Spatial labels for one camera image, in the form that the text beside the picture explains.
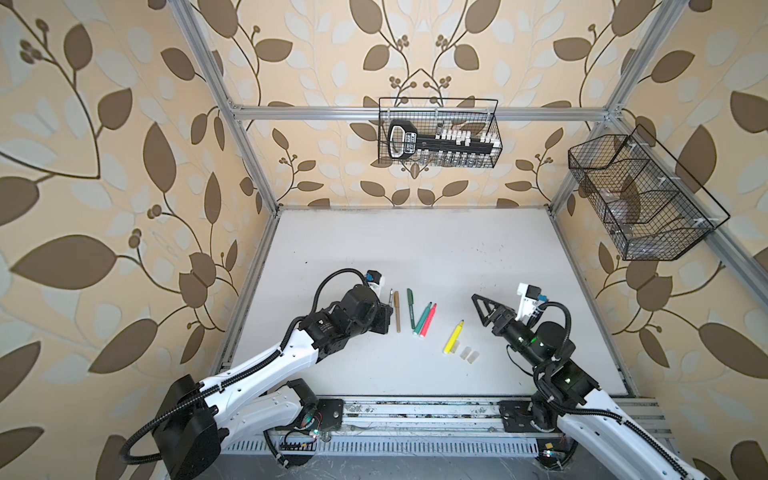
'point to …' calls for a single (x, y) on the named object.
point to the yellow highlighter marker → (454, 337)
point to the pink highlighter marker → (428, 320)
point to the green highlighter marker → (422, 318)
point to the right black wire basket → (649, 206)
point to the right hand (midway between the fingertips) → (477, 300)
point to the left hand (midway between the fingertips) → (388, 306)
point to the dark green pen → (410, 298)
